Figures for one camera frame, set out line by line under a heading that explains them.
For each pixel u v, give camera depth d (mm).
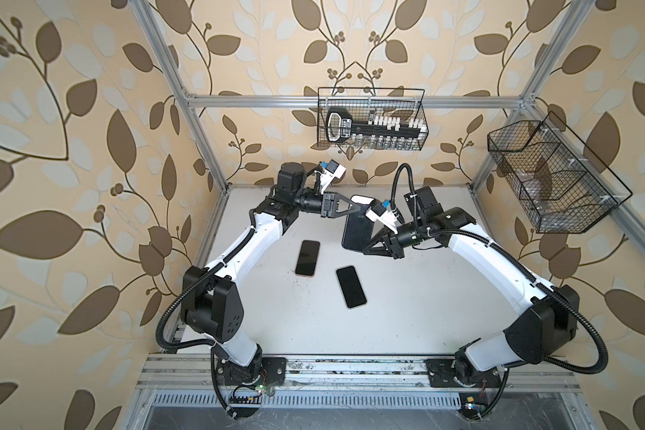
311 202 654
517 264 461
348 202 677
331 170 663
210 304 439
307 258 978
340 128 843
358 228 688
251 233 525
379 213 645
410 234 640
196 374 755
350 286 910
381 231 687
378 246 670
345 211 679
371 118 807
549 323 413
